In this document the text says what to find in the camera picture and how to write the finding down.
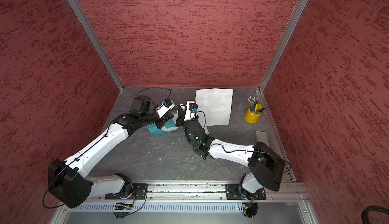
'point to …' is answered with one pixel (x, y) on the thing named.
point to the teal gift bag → (169, 125)
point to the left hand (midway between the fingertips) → (171, 117)
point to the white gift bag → (214, 106)
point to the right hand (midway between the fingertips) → (179, 109)
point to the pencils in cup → (253, 101)
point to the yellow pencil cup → (250, 117)
